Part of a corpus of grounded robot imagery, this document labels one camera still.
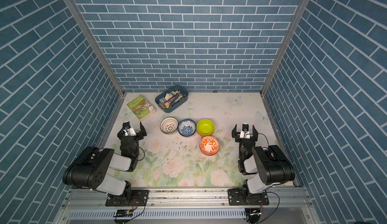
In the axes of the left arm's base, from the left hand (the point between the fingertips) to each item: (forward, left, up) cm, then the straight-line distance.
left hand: (136, 124), depth 88 cm
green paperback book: (+20, +5, -10) cm, 23 cm away
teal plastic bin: (+30, -16, -9) cm, 35 cm away
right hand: (-1, -65, +1) cm, 65 cm away
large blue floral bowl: (+3, -29, -8) cm, 31 cm away
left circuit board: (-42, -1, -15) cm, 44 cm away
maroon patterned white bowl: (+5, -17, -9) cm, 20 cm away
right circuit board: (-42, -63, -12) cm, 77 cm away
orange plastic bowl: (-4, -41, -5) cm, 41 cm away
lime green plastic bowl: (+3, -41, -7) cm, 42 cm away
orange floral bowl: (-9, -43, -8) cm, 45 cm away
